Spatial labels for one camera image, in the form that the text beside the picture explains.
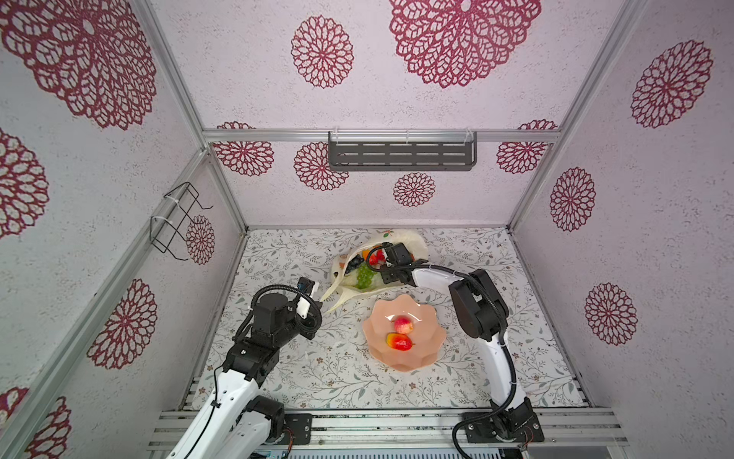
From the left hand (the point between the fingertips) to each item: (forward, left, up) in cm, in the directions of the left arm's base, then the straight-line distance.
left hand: (319, 306), depth 77 cm
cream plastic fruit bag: (+24, -7, -18) cm, 31 cm away
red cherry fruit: (+29, -17, -17) cm, 38 cm away
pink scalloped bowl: (-1, -32, -17) cm, 36 cm away
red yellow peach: (0, -24, -13) cm, 27 cm away
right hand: (+26, -20, -17) cm, 37 cm away
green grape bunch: (+21, -12, -16) cm, 29 cm away
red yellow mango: (-4, -22, -14) cm, 27 cm away
